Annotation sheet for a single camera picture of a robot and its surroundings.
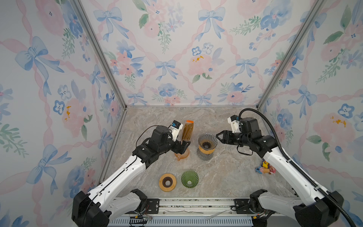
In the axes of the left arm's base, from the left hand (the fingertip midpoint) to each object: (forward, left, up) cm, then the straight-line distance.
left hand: (184, 138), depth 74 cm
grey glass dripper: (+5, -14, -11) cm, 19 cm away
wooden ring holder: (-16, +9, -23) cm, 30 cm away
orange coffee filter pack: (+15, -3, -15) cm, 22 cm away
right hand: (+3, -19, -1) cm, 19 cm away
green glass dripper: (-13, -4, -25) cm, 28 cm away
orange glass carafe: (+1, -1, -23) cm, 23 cm away
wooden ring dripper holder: (-1, -13, -14) cm, 19 cm away
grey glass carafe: (-2, -13, -19) cm, 23 cm away
